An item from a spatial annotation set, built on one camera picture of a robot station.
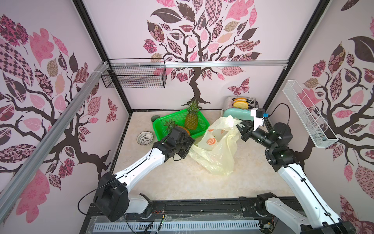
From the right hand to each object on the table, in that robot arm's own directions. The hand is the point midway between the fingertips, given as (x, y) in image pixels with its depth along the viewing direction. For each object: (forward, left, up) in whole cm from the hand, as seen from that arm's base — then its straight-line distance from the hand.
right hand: (234, 122), depth 66 cm
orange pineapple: (+23, +36, -28) cm, 51 cm away
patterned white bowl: (+14, +53, -32) cm, 64 cm away
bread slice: (+34, -15, -15) cm, 41 cm away
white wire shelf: (+2, -47, -9) cm, 48 cm away
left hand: (-1, +19, -19) cm, 27 cm away
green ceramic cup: (+30, +48, -27) cm, 63 cm away
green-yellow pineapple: (+24, +20, -24) cm, 39 cm away
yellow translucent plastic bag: (-7, +8, -14) cm, 18 cm away
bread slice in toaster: (+29, -15, -16) cm, 37 cm away
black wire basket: (+67, +67, -16) cm, 96 cm away
